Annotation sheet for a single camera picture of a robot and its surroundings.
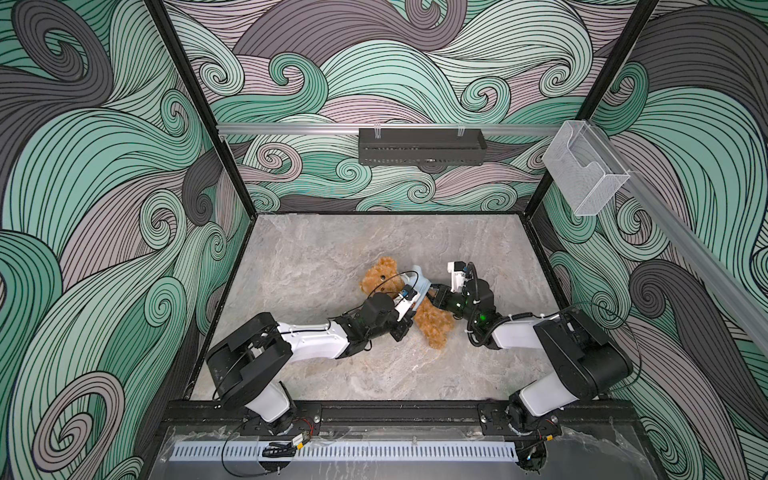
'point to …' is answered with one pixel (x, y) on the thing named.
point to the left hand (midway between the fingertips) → (415, 312)
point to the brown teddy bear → (437, 324)
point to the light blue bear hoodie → (415, 277)
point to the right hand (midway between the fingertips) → (423, 286)
